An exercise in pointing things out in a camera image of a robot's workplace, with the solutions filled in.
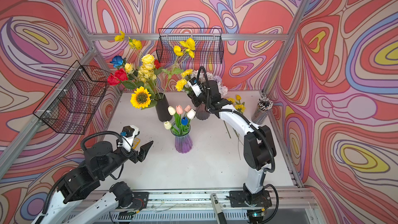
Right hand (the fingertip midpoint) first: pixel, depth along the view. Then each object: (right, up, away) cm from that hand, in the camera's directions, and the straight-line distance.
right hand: (191, 96), depth 86 cm
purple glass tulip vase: (-5, -26, +2) cm, 27 cm away
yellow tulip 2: (+22, -19, +15) cm, 33 cm away
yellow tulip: (+34, +1, +28) cm, 44 cm away
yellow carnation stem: (-5, +6, -7) cm, 11 cm away
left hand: (-17, -19, -22) cm, 34 cm away
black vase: (-18, -6, +5) cm, 19 cm away
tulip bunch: (-5, -9, -13) cm, 17 cm away
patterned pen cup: (+42, -6, +2) cm, 43 cm away
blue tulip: (-2, -12, -19) cm, 23 cm away
